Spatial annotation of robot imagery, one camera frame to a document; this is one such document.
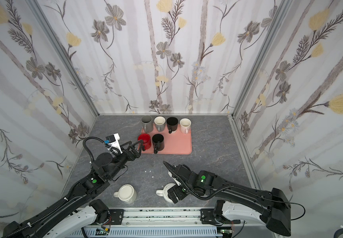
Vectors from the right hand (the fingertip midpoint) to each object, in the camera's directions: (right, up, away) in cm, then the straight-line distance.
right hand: (171, 189), depth 73 cm
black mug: (-9, +21, +25) cm, 34 cm away
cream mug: (-23, -3, +2) cm, 23 cm away
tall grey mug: (-17, +34, +29) cm, 48 cm away
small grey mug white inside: (-9, +35, +33) cm, 49 cm away
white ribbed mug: (-4, -2, +2) cm, 5 cm away
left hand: (-17, +26, -2) cm, 31 cm away
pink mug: (+9, +33, +30) cm, 45 cm away
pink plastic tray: (+5, +20, +31) cm, 38 cm away
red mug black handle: (-18, +23, +29) cm, 41 cm away
